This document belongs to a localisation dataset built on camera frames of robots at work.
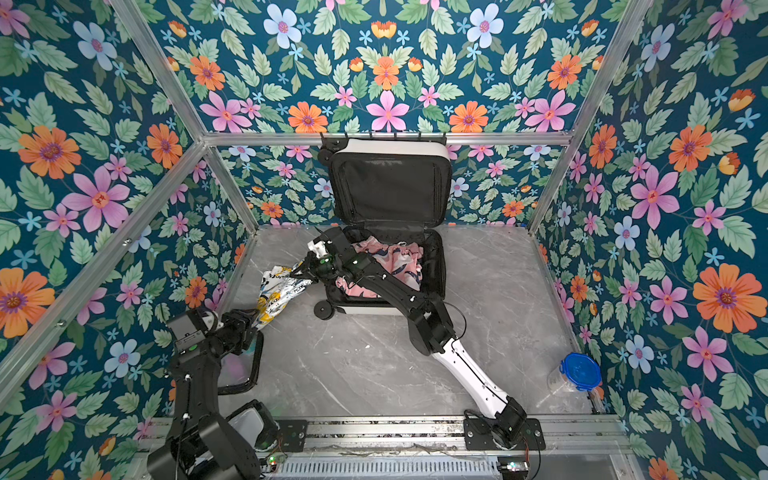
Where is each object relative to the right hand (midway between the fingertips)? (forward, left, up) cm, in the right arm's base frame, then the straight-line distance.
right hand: (288, 272), depth 84 cm
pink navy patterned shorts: (+13, -32, -11) cm, 37 cm away
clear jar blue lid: (-26, -76, -8) cm, 80 cm away
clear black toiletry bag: (-23, +12, -15) cm, 30 cm away
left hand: (-10, +7, -3) cm, 12 cm away
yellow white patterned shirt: (+7, +11, -17) cm, 22 cm away
